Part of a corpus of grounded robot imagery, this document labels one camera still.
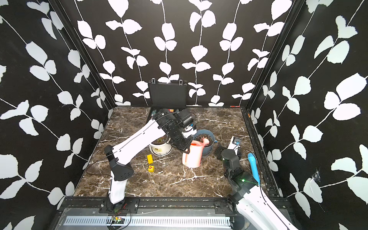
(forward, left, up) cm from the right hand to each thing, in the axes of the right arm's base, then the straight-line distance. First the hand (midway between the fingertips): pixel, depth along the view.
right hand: (224, 142), depth 77 cm
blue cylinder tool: (-6, -20, -16) cm, 27 cm away
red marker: (+49, -21, -21) cm, 57 cm away
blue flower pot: (+11, +13, -11) cm, 20 cm away
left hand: (-8, +19, +5) cm, 21 cm away
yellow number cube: (-9, +42, -17) cm, 46 cm away
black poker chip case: (+48, +35, -7) cm, 60 cm away
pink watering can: (-10, +17, +1) cm, 20 cm away
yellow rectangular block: (-2, +44, -18) cm, 48 cm away
